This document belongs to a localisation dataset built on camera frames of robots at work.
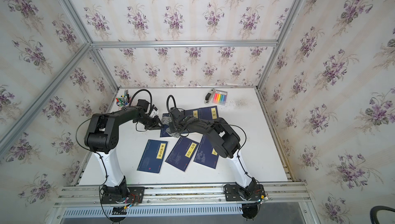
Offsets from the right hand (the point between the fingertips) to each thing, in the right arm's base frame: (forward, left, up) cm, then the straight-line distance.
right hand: (175, 127), depth 98 cm
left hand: (0, +8, 0) cm, 8 cm away
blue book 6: (-17, -20, 0) cm, 27 cm away
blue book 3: (-5, +7, +1) cm, 8 cm away
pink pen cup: (+13, +34, +11) cm, 38 cm away
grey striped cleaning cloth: (+2, +6, +5) cm, 8 cm away
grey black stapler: (+24, -22, +4) cm, 33 cm away
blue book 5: (-17, -6, 0) cm, 19 cm away
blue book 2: (+10, -11, +2) cm, 15 cm away
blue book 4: (-19, +11, 0) cm, 22 cm away
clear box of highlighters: (+27, -30, 0) cm, 40 cm away
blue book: (+12, -22, 0) cm, 25 cm away
